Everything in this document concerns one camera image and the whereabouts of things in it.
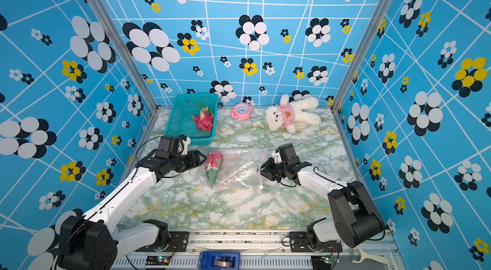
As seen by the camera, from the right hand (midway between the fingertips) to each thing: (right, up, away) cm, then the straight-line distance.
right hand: (260, 170), depth 86 cm
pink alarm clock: (-10, +29, +30) cm, 42 cm away
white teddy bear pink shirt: (+17, +26, +19) cm, 36 cm away
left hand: (-25, +6, -3) cm, 26 cm away
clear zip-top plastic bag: (-9, -2, +5) cm, 11 cm away
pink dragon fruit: (-22, +2, +1) cm, 22 cm away
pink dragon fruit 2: (-29, +23, +16) cm, 41 cm away
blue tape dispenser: (-16, -28, -18) cm, 37 cm away
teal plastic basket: (-46, +23, +26) cm, 58 cm away
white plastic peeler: (+39, -28, -17) cm, 51 cm away
